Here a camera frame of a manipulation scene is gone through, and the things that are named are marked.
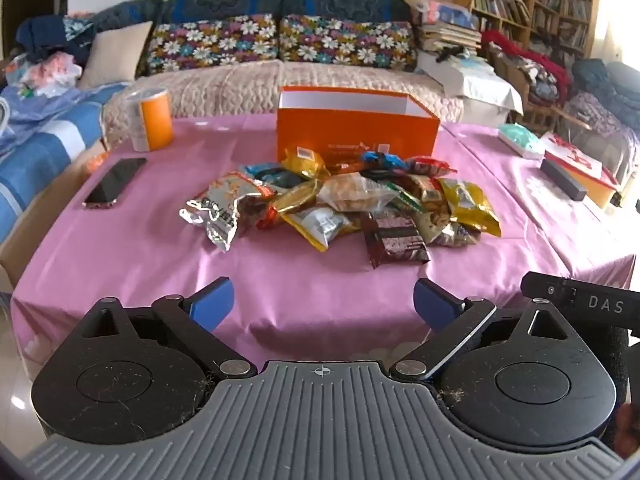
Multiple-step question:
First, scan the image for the floral sofa cushion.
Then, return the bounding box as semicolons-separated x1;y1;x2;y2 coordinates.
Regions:
279;14;418;72
137;14;281;78

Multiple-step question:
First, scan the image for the stack of books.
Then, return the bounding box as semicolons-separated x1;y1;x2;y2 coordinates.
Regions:
417;0;483;53

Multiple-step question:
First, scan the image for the teal tissue pack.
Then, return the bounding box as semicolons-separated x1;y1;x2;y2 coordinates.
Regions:
498;123;546;160

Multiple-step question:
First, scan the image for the pile of snack packets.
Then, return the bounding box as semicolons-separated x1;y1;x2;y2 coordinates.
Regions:
180;145;502;267

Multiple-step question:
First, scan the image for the dark blue garment pile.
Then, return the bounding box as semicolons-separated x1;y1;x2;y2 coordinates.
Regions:
15;12;101;68

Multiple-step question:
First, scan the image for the dark blue jacket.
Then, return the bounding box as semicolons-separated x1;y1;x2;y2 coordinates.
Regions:
572;57;640;111

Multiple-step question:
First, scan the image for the red knitted cloth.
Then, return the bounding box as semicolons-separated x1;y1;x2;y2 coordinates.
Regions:
482;30;573;101

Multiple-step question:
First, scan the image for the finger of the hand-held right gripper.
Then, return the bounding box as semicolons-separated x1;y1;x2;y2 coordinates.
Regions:
520;271;570;312

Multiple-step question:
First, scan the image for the blue striped blanket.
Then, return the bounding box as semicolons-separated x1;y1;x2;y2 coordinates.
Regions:
0;82;131;241

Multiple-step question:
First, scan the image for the black smartphone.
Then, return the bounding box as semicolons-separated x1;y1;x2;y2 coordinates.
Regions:
82;158;148;209

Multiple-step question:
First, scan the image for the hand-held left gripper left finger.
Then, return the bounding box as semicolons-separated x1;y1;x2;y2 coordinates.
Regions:
75;276;258;380

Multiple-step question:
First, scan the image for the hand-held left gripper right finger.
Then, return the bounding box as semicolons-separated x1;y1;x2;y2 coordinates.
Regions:
390;277;576;381

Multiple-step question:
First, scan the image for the black rectangular case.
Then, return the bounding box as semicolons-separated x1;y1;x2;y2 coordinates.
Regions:
540;158;588;202

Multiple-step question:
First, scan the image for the pink flowered plastic bag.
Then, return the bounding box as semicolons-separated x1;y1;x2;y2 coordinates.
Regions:
10;52;83;98

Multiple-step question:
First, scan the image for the pink tablecloth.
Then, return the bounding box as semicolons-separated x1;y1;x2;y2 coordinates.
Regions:
10;112;638;371

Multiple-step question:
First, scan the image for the orange cardboard box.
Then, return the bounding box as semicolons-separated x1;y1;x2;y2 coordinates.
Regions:
276;86;442;161

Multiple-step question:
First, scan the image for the purple floral bedding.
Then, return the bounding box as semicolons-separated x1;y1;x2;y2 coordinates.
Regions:
565;92;640;181

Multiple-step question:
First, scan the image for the plain beige cushion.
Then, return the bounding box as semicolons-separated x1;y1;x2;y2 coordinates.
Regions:
77;21;153;90

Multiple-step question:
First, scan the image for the wooden bookshelf with books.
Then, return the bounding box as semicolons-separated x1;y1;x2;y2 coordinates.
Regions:
470;0;603;58

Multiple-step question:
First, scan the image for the red gift box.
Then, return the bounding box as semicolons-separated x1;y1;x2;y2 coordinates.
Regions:
542;132;621;208

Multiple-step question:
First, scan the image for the dark blue sofa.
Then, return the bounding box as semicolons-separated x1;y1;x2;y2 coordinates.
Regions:
90;0;416;81

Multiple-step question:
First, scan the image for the orange cylindrical can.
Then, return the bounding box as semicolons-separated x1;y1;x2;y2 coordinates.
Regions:
124;87;174;152

